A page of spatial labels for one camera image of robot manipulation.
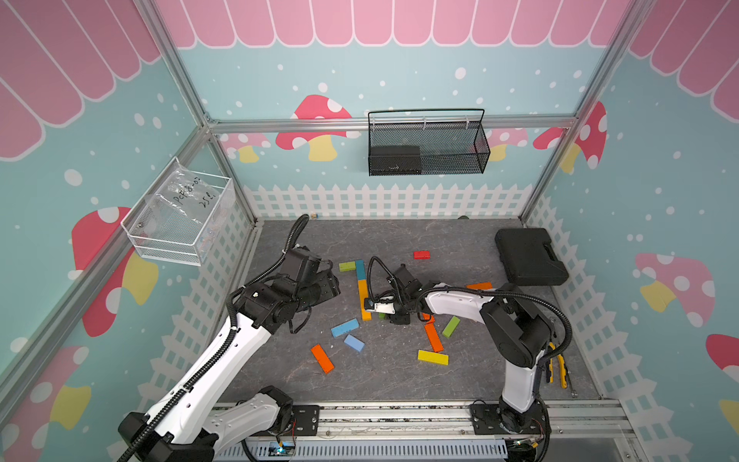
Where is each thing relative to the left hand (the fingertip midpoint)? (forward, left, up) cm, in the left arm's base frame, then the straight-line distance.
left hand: (329, 290), depth 73 cm
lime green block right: (0, -36, -22) cm, 42 cm away
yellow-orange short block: (+3, -9, -21) cm, 23 cm away
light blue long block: (0, -2, -23) cm, 24 cm away
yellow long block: (-9, -29, -23) cm, 38 cm away
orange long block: (-10, +4, -23) cm, 25 cm away
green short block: (+3, -14, -20) cm, 24 cm away
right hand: (+7, -16, -22) cm, 28 cm away
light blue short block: (-5, -5, -22) cm, 24 cm away
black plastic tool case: (+26, -67, -18) cm, 74 cm away
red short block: (+30, -29, -24) cm, 48 cm away
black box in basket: (+40, -17, +12) cm, 45 cm away
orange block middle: (-2, -30, -23) cm, 38 cm away
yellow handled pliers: (-12, -62, -22) cm, 67 cm away
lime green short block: (+23, -1, -23) cm, 33 cm away
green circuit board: (-32, +11, -25) cm, 42 cm away
